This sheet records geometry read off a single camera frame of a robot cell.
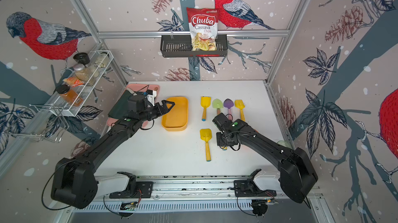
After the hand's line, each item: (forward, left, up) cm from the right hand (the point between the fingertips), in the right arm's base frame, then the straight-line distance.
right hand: (222, 140), depth 83 cm
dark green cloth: (+24, +70, -6) cm, 74 cm away
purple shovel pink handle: (+31, -6, -7) cm, 32 cm away
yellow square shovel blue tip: (+31, +10, -6) cm, 33 cm away
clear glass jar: (+33, +68, +28) cm, 81 cm away
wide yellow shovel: (+5, +9, -5) cm, 11 cm away
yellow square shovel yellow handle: (+29, -14, -5) cm, 33 cm away
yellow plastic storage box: (+16, +28, -5) cm, 33 cm away
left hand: (+13, +27, +15) cm, 34 cm away
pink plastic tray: (+41, +62, -5) cm, 75 cm away
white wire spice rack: (+3, +74, +25) cm, 78 cm away
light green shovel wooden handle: (+29, +1, -6) cm, 30 cm away
